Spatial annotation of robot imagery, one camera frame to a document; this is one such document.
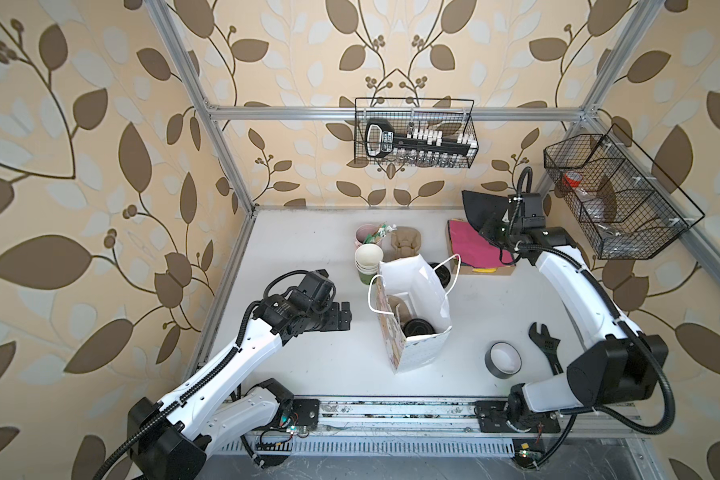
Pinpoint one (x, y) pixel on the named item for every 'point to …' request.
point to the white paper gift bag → (414, 309)
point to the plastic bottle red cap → (572, 178)
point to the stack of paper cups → (367, 258)
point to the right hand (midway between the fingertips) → (487, 230)
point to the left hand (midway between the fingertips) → (340, 315)
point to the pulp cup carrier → (403, 312)
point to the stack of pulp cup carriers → (405, 241)
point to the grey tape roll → (502, 359)
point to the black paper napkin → (480, 207)
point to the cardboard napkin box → (472, 271)
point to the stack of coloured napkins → (474, 250)
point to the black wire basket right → (628, 208)
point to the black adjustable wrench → (548, 343)
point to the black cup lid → (417, 326)
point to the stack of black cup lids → (442, 273)
